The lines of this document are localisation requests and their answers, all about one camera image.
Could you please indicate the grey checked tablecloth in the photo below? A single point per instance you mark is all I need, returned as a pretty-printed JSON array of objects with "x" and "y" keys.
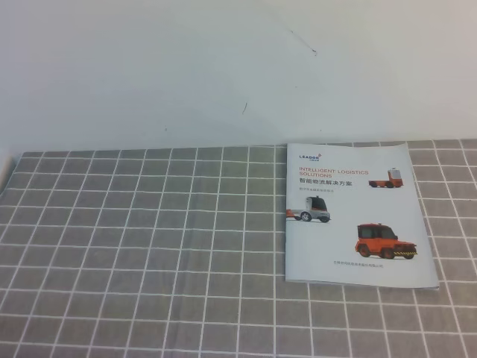
[{"x": 180, "y": 253}]

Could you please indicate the white logistics brochure book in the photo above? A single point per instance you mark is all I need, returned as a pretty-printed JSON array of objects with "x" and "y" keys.
[{"x": 353, "y": 217}]

